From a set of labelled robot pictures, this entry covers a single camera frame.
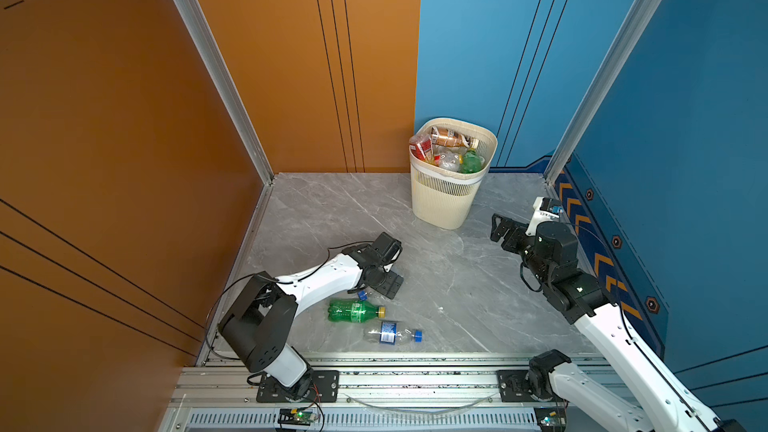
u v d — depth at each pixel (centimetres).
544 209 62
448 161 83
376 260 67
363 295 85
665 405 39
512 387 72
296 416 71
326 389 72
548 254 53
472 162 90
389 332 77
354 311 81
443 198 91
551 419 71
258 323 44
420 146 82
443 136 94
